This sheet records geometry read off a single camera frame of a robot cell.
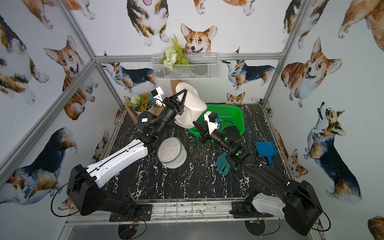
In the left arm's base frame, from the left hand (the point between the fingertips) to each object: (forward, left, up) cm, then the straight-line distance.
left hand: (185, 86), depth 59 cm
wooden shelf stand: (+26, +23, -41) cm, 54 cm away
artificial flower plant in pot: (+20, +31, -28) cm, 46 cm away
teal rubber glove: (-12, -19, -47) cm, 52 cm away
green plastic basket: (+6, -2, -42) cm, 42 cm away
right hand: (-4, -5, -14) cm, 15 cm away
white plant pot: (+18, +25, -33) cm, 46 cm away
